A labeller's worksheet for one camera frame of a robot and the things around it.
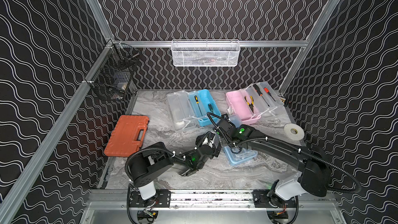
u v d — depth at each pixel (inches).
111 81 36.9
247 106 40.1
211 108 42.4
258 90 40.7
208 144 28.3
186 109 39.5
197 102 40.7
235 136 22.7
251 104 40.0
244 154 31.4
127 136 35.7
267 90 40.7
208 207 28.9
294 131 38.4
